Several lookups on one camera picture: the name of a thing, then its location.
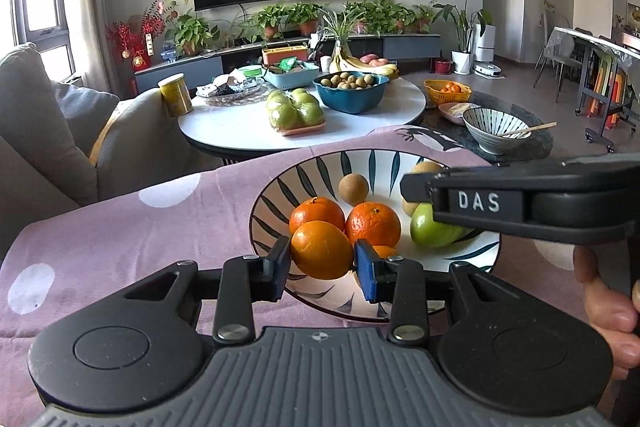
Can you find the large bumpy tangerine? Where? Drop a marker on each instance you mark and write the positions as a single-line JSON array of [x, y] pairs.
[[372, 224]]

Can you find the tray of green apples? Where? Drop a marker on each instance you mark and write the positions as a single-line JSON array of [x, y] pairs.
[[295, 113]]

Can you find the orange box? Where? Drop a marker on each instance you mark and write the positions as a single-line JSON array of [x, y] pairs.
[[285, 55]]

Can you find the banana bunch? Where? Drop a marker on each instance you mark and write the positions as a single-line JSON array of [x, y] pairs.
[[350, 64]]

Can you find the large striped white bowl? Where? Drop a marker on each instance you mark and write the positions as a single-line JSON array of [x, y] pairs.
[[280, 207]]

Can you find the small red pot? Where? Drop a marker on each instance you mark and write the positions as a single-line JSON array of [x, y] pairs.
[[443, 67]]

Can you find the person's right hand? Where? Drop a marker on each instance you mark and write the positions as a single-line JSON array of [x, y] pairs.
[[605, 297]]

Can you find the grey blue cushion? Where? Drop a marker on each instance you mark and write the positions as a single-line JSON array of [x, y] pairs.
[[85, 122]]

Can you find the potted green plant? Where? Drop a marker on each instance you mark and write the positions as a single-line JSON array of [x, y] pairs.
[[362, 13], [192, 32], [399, 14], [306, 14], [424, 14], [270, 19]]

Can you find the dark blue bowl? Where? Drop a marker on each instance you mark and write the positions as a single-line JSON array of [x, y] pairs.
[[350, 99]]

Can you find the large green apple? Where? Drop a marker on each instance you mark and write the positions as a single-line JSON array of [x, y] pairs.
[[430, 233]]

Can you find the red tinsel bush ornament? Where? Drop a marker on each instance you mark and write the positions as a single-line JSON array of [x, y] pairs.
[[125, 38]]

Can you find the yellow tin can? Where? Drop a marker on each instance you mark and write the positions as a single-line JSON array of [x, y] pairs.
[[175, 96]]

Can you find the grey sofa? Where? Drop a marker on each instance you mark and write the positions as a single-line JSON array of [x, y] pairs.
[[35, 132]]

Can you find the grey dining chair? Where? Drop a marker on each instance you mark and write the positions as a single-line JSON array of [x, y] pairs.
[[555, 57]]

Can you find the spider plant in glass vase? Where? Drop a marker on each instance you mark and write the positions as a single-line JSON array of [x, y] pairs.
[[342, 32]]

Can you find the small striped bowl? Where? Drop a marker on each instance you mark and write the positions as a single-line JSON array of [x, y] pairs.
[[492, 142]]

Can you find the red berry branches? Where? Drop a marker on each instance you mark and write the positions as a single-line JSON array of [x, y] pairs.
[[155, 19]]

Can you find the grey television cabinet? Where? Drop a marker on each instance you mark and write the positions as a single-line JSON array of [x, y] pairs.
[[200, 67]]

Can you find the grey cushion with yellow stripe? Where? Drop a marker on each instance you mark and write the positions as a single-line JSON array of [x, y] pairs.
[[150, 142]]

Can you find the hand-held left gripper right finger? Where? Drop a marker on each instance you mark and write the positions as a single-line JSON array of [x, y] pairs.
[[366, 274]]

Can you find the tall plant in white pot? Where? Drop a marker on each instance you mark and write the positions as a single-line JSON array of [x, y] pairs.
[[462, 37]]

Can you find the orange plastic basket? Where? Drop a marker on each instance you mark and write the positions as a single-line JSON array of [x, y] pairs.
[[440, 96]]

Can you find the pink dish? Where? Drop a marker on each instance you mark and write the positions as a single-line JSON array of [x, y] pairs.
[[452, 114]]

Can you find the white cup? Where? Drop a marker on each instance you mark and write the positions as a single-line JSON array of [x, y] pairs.
[[325, 64]]

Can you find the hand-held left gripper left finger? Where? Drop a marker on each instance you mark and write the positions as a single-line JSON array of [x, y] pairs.
[[277, 272]]

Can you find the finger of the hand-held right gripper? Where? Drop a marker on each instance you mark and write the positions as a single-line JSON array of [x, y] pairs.
[[417, 189]]

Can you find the light blue basket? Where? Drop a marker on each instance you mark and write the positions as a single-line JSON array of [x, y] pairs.
[[290, 78]]

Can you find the foil covered dining table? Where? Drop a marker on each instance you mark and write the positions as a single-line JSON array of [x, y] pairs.
[[590, 39]]

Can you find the brown round fruit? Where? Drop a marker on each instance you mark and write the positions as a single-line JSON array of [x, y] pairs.
[[353, 188], [410, 208], [426, 168]]

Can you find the stack of colourful stools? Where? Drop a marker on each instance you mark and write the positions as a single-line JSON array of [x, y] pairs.
[[607, 92]]

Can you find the red round pot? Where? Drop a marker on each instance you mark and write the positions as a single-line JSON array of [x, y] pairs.
[[141, 62]]

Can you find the dark round coffee table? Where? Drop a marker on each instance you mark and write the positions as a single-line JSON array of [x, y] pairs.
[[540, 147]]

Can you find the white round table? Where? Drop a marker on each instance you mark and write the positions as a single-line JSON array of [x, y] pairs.
[[240, 127]]

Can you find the pile of small brown fruits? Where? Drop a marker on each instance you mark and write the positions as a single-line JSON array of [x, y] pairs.
[[350, 80]]

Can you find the green packet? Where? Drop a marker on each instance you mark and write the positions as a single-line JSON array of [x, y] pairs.
[[286, 65]]

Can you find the small smooth orange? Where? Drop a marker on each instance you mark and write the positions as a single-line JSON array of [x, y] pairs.
[[386, 251]]

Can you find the wooden spoon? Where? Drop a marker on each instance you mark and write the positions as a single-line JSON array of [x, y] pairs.
[[535, 128]]

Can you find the glass plate with snacks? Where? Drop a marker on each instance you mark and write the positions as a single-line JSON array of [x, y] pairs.
[[230, 93]]

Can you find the green lidded container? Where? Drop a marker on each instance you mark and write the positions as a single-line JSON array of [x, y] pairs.
[[250, 72]]

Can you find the cluster of small tangerines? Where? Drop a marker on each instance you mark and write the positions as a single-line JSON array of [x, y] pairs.
[[452, 87]]

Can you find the reddish sweet potato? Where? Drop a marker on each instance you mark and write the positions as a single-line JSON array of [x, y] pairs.
[[374, 59]]

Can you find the pink dotted tablecloth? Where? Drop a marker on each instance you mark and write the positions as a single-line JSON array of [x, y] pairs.
[[125, 237]]

